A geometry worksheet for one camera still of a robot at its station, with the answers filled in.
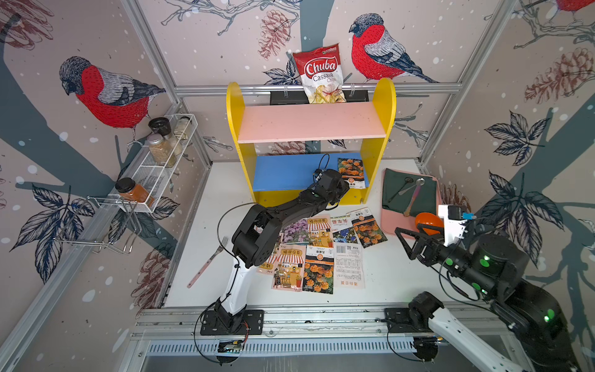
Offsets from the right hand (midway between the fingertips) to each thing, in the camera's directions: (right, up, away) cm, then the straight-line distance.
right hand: (406, 225), depth 59 cm
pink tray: (+11, -5, +39) cm, 41 cm away
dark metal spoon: (+24, +12, +52) cm, 59 cm away
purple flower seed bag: (-29, -10, +36) cm, 47 cm away
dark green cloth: (+31, +2, +48) cm, 57 cm away
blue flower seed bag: (-10, -10, +36) cm, 39 cm away
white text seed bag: (-10, -21, +27) cm, 35 cm away
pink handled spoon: (+30, +11, +52) cm, 60 cm away
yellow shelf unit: (-37, +31, +63) cm, 79 cm away
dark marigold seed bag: (-21, -22, +27) cm, 41 cm away
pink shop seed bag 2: (-32, -23, +25) cm, 47 cm away
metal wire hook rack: (-78, +1, -1) cm, 78 cm away
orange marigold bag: (-6, +16, +39) cm, 42 cm away
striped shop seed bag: (-20, -10, +36) cm, 43 cm away
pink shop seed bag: (-39, -21, +27) cm, 52 cm away
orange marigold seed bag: (0, -11, +35) cm, 37 cm away
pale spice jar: (-73, +32, +27) cm, 84 cm away
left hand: (-6, +11, +32) cm, 35 cm away
